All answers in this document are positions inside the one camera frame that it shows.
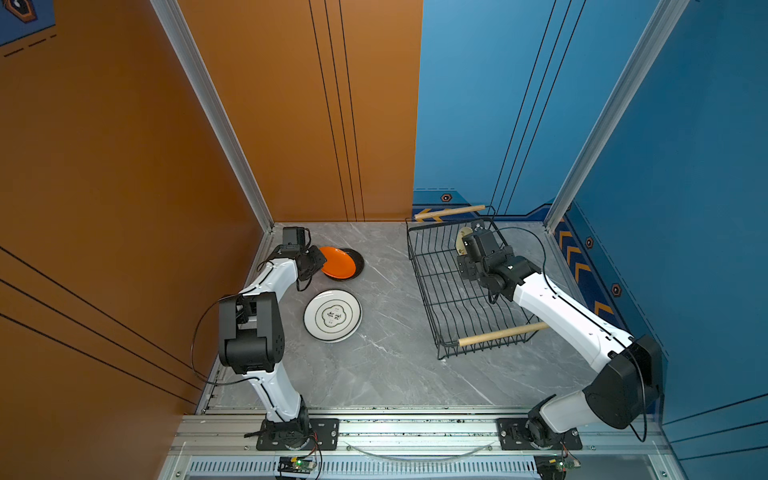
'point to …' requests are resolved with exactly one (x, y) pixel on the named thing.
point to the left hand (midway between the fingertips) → (321, 256)
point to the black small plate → (358, 261)
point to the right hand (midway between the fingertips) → (480, 257)
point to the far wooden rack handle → (449, 211)
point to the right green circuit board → (554, 466)
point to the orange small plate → (339, 264)
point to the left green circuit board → (292, 464)
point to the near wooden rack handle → (501, 334)
